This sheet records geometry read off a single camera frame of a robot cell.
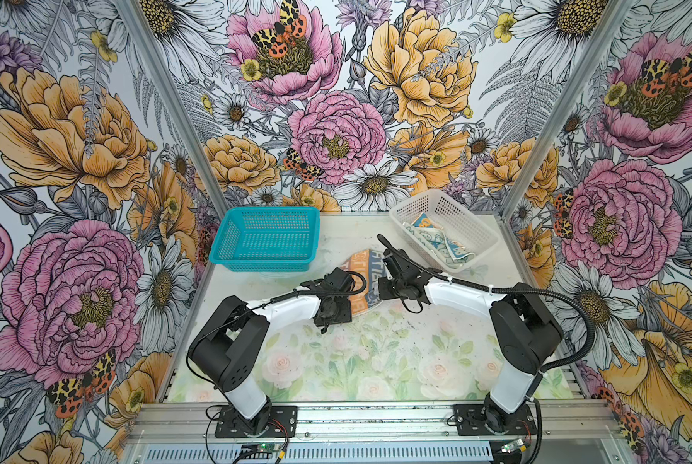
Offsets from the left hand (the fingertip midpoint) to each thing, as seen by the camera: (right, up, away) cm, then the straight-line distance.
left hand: (337, 323), depth 90 cm
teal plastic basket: (-25, +26, +12) cm, 38 cm away
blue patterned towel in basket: (+36, +26, +18) cm, 48 cm away
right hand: (+15, +8, +3) cm, 17 cm away
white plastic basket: (+42, +36, +26) cm, 61 cm away
